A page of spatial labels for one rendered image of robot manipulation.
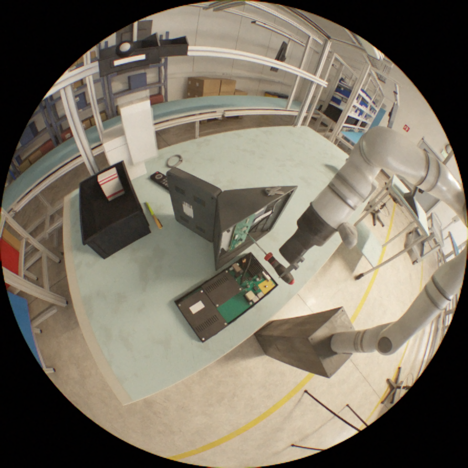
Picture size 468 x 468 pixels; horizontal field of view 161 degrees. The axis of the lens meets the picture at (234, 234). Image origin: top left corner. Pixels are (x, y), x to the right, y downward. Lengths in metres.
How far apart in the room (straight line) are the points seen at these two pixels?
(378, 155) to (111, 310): 0.67
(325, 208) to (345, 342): 0.54
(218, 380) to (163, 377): 1.08
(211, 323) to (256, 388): 1.26
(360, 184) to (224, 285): 0.38
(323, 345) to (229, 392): 1.03
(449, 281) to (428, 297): 0.07
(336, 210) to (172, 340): 0.46
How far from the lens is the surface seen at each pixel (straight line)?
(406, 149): 0.32
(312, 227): 0.31
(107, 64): 0.49
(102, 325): 0.55
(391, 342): 0.57
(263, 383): 1.63
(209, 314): 0.43
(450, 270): 0.47
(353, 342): 0.69
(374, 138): 0.29
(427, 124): 6.85
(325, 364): 0.79
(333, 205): 0.29
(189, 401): 1.63
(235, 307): 0.45
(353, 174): 0.29
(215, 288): 0.44
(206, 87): 3.74
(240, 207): 0.33
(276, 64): 1.12
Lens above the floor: 1.45
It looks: 58 degrees down
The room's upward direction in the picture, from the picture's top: 16 degrees clockwise
